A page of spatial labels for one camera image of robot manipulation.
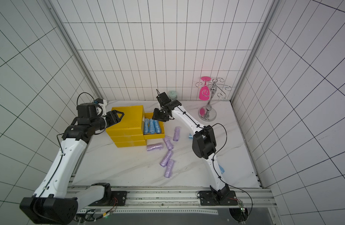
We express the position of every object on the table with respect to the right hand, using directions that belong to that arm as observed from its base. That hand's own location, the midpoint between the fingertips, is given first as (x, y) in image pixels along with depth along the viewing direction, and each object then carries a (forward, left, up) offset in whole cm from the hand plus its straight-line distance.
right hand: (156, 114), depth 92 cm
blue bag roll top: (-7, -1, -4) cm, 8 cm away
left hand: (-14, +17, +12) cm, 25 cm away
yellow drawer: (-11, -1, -10) cm, 15 cm away
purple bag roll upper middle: (-15, -9, -14) cm, 22 cm away
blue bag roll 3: (-9, -24, -13) cm, 28 cm away
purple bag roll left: (-17, -2, -12) cm, 21 cm away
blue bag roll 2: (-7, +2, -4) cm, 9 cm away
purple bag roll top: (-6, -14, -14) cm, 21 cm away
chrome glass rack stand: (+15, -37, -14) cm, 43 cm away
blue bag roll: (-9, +6, -5) cm, 12 cm away
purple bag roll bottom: (-31, -11, -13) cm, 35 cm away
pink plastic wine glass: (+20, -33, +4) cm, 39 cm away
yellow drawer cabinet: (-18, +12, +5) cm, 22 cm away
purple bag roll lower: (-27, -7, -13) cm, 31 cm away
